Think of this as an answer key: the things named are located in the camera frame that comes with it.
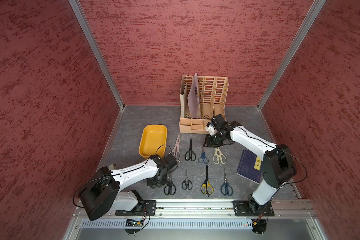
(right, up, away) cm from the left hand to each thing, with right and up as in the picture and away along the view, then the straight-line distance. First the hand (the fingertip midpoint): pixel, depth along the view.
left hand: (157, 186), depth 80 cm
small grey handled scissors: (+17, +1, +3) cm, 17 cm away
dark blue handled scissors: (+39, -2, +1) cm, 39 cm away
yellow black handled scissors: (+27, 0, 0) cm, 27 cm away
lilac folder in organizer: (+21, +51, +16) cm, 57 cm away
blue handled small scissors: (+27, +12, +12) cm, 32 cm away
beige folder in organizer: (+14, +51, +6) cm, 53 cm away
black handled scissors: (+19, +15, +14) cm, 28 cm away
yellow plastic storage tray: (-6, +23, +20) cm, 31 cm away
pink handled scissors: (+9, +16, +14) cm, 24 cm away
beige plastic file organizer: (+37, +58, +32) cm, 76 cm away
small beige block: (-28, +9, +5) cm, 30 cm away
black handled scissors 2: (+7, -1, +1) cm, 7 cm away
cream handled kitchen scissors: (+37, +13, +12) cm, 41 cm away
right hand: (+28, +20, +7) cm, 35 cm away
